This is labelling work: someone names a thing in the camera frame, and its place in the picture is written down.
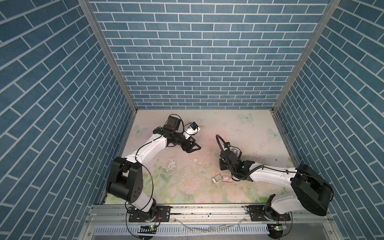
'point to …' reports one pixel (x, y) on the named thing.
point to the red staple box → (227, 178)
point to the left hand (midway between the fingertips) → (196, 143)
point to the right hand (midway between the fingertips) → (220, 157)
